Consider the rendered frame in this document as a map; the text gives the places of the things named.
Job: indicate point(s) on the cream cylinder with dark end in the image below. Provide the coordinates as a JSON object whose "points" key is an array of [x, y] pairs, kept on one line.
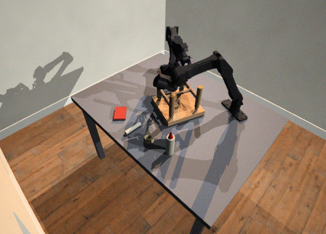
{"points": [[132, 128]]}

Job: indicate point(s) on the flat red block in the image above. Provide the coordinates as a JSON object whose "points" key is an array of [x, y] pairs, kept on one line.
{"points": [[120, 113]]}

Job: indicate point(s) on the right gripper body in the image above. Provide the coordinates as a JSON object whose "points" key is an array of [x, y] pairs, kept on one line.
{"points": [[183, 60]]}

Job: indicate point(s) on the beige roll of masking tape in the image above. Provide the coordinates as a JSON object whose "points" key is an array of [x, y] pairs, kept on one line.
{"points": [[149, 141]]}

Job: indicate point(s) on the white glue bottle with red cap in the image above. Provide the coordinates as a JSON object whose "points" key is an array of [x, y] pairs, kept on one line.
{"points": [[170, 144]]}

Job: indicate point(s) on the brown wooden stool legs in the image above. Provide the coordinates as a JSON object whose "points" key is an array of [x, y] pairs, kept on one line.
{"points": [[171, 100]]}

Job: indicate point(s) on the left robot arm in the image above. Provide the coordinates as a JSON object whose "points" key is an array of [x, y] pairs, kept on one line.
{"points": [[180, 75]]}

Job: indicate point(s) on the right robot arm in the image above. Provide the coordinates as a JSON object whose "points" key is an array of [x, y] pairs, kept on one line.
{"points": [[176, 47]]}

